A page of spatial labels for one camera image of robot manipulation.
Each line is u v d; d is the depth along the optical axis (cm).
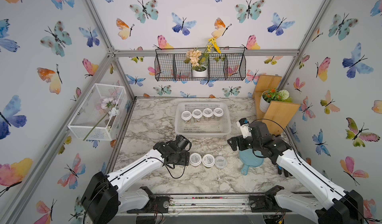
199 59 85
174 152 58
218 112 102
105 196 39
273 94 88
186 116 99
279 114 83
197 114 101
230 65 99
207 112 102
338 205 39
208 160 82
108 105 75
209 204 76
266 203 71
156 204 73
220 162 83
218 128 102
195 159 82
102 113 74
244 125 70
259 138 60
